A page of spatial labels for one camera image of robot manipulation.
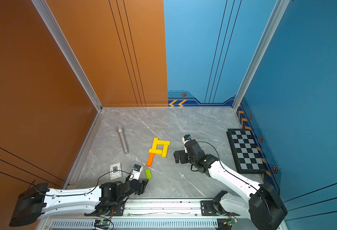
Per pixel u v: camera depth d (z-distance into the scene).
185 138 0.74
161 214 0.73
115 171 0.85
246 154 0.89
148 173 0.85
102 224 0.72
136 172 0.72
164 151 0.94
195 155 0.61
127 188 0.60
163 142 0.97
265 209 0.39
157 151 0.95
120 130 1.02
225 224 0.70
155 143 0.97
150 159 0.91
